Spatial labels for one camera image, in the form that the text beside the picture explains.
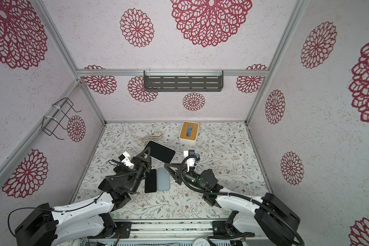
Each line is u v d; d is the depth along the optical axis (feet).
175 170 2.18
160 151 2.26
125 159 2.21
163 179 2.98
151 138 3.50
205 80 3.10
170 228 2.48
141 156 2.20
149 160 2.22
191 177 2.05
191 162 2.12
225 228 2.16
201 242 2.22
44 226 1.32
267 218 1.37
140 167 2.12
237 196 1.69
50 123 2.39
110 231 2.17
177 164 2.20
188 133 3.54
